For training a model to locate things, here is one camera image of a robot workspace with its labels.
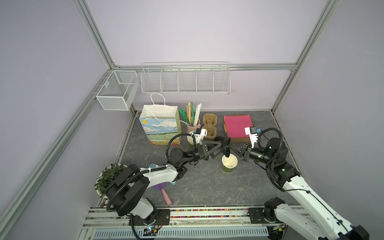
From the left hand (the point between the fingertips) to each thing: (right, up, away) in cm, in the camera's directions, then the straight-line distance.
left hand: (223, 152), depth 61 cm
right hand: (+3, +1, +5) cm, 6 cm away
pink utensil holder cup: (-14, +9, +38) cm, 42 cm away
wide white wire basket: (-19, +42, +37) cm, 59 cm away
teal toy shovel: (-37, -13, +29) cm, 49 cm away
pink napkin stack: (+17, +11, +47) cm, 51 cm away
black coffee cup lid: (+1, +2, -3) cm, 4 cm away
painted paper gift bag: (-31, +12, +22) cm, 40 cm away
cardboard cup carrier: (-2, +15, +50) cm, 53 cm away
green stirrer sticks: (-19, +17, +36) cm, 44 cm away
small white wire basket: (-65, +33, +38) cm, 82 cm away
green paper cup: (+9, -12, +30) cm, 34 cm away
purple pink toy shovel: (-32, -24, +21) cm, 45 cm away
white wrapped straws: (-11, +22, +38) cm, 45 cm away
